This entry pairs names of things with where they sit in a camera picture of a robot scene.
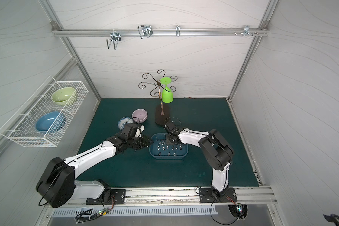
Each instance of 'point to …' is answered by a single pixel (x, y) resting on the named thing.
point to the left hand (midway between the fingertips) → (152, 142)
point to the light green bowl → (61, 96)
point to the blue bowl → (52, 122)
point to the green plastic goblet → (167, 94)
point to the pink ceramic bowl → (139, 116)
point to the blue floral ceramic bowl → (123, 121)
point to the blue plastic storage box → (159, 149)
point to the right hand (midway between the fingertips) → (170, 138)
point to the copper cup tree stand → (175, 77)
